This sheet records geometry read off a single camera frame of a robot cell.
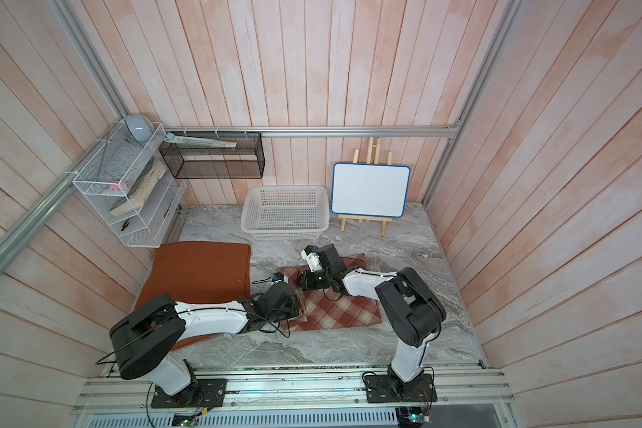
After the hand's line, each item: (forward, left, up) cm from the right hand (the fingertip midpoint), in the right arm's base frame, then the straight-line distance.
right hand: (296, 281), depth 91 cm
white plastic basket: (+37, +8, -4) cm, 38 cm away
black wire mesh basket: (+45, +23, +18) cm, 54 cm away
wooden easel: (+41, -28, +26) cm, 56 cm away
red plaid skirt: (-9, -9, -3) cm, 13 cm away
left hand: (-9, -2, -4) cm, 10 cm away
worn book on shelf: (+23, +47, +29) cm, 59 cm away
